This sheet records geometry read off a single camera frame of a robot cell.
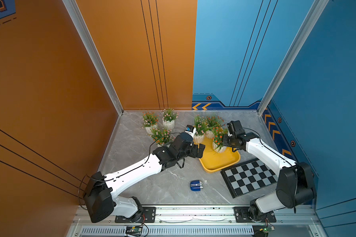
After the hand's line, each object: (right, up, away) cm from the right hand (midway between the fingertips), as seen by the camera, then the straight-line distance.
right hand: (224, 140), depth 90 cm
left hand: (-17, 0, -14) cm, 22 cm away
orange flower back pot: (-47, +12, +6) cm, 49 cm away
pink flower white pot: (-14, +9, +1) cm, 17 cm away
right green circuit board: (+14, -40, -20) cm, 47 cm away
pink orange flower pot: (-39, +3, -3) cm, 39 cm away
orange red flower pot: (-5, -3, -5) cm, 8 cm away
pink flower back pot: (-35, +16, +11) cm, 40 cm away
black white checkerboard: (+11, -20, -7) cm, 24 cm away
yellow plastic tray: (-6, -15, +6) cm, 17 cm away
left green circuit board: (-49, -42, -19) cm, 67 cm away
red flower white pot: (-4, +12, +7) cm, 14 cm away
